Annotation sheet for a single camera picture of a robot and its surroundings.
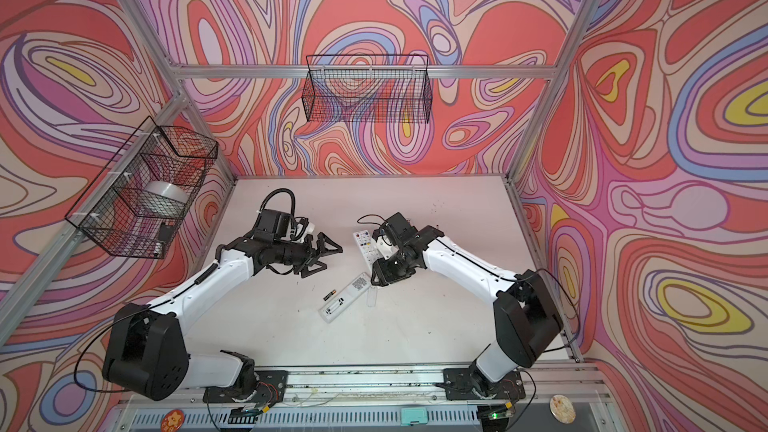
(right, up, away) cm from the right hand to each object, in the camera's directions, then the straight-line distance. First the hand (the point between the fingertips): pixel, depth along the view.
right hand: (382, 284), depth 80 cm
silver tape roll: (-51, +23, -11) cm, 57 cm away
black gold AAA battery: (-15, -5, +9) cm, 18 cm away
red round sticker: (-49, -29, -12) cm, 58 cm away
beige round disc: (+44, -27, -10) cm, 52 cm away
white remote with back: (-12, -6, +6) cm, 14 cm away
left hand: (-12, +8, -1) cm, 15 cm away
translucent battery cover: (-3, -5, +8) cm, 10 cm away
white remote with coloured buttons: (-4, +9, +4) cm, 11 cm away
